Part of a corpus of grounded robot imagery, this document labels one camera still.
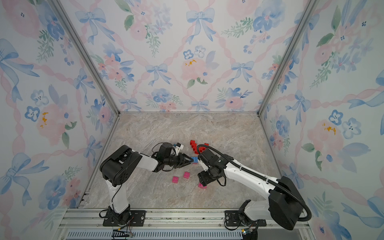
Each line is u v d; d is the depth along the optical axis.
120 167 0.52
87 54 0.87
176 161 0.83
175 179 0.86
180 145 0.92
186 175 0.88
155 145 1.04
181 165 0.86
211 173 0.68
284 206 0.41
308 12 0.70
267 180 0.45
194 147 0.98
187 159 0.90
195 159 0.91
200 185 0.82
